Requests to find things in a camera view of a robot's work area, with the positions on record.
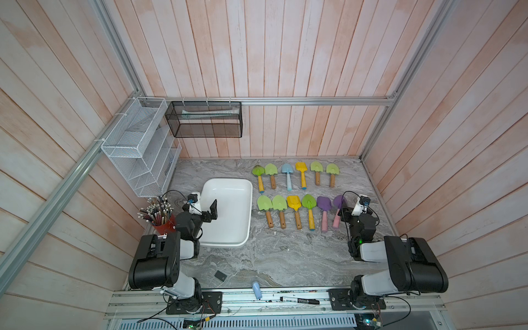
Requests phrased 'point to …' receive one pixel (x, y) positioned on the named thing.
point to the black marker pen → (300, 300)
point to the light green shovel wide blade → (265, 203)
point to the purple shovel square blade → (324, 203)
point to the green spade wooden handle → (333, 169)
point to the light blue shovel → (288, 168)
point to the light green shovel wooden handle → (317, 168)
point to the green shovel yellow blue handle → (309, 201)
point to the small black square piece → (221, 276)
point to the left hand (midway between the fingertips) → (207, 201)
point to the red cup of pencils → (158, 212)
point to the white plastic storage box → (232, 228)
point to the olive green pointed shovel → (271, 169)
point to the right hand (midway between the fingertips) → (352, 200)
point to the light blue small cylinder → (257, 290)
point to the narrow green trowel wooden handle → (279, 203)
